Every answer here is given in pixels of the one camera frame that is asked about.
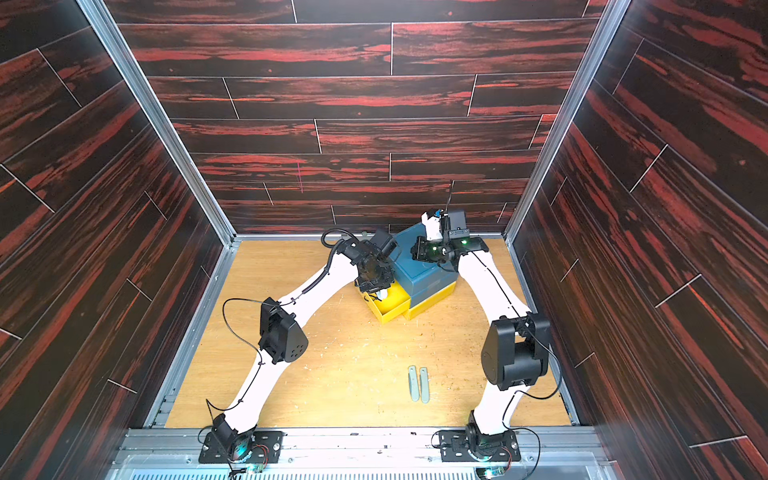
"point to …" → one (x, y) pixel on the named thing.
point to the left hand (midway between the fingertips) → (393, 287)
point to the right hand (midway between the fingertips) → (419, 249)
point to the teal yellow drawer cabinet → (418, 286)
